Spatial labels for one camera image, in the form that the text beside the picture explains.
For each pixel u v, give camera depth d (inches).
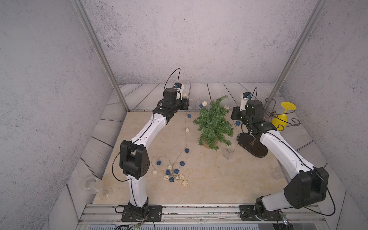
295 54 34.2
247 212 28.6
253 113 23.3
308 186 16.1
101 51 33.9
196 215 28.6
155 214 28.6
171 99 25.8
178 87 29.7
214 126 28.7
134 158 19.5
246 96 27.0
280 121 28.9
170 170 34.1
